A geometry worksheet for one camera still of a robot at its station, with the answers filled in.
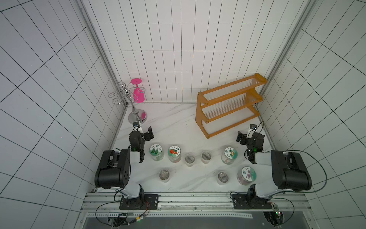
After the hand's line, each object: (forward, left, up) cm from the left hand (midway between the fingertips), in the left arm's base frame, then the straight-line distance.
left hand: (144, 129), depth 95 cm
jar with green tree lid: (-16, -11, +2) cm, 19 cm away
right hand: (0, -67, 0) cm, 67 cm away
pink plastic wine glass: (+23, +6, +12) cm, 26 cm away
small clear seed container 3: (-29, -17, -1) cm, 34 cm away
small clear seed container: (-20, -31, -1) cm, 37 cm away
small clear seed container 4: (-30, -49, -1) cm, 58 cm away
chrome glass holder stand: (+15, +12, +21) cm, 29 cm away
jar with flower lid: (-19, -54, +2) cm, 57 cm away
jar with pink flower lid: (-30, -62, +2) cm, 69 cm away
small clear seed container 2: (-18, -41, -1) cm, 45 cm away
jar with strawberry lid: (-18, -22, +2) cm, 29 cm away
